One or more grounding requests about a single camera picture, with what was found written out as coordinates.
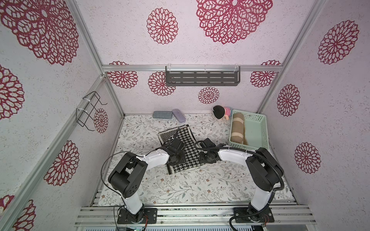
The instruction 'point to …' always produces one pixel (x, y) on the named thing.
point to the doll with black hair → (220, 112)
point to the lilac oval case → (178, 115)
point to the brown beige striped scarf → (238, 134)
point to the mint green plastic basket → (256, 131)
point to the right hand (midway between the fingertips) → (201, 158)
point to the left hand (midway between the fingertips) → (182, 160)
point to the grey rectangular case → (162, 114)
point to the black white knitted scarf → (192, 158)
